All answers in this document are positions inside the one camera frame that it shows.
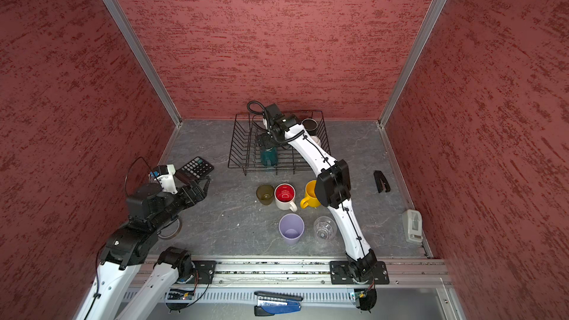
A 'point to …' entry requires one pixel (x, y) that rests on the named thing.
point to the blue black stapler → (270, 304)
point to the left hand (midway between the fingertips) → (202, 187)
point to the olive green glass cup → (265, 193)
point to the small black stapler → (381, 181)
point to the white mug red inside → (285, 194)
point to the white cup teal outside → (270, 157)
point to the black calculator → (195, 170)
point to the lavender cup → (291, 227)
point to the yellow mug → (310, 199)
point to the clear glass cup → (324, 227)
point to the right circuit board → (367, 298)
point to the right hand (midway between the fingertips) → (270, 146)
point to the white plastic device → (413, 225)
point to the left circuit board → (183, 295)
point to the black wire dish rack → (245, 153)
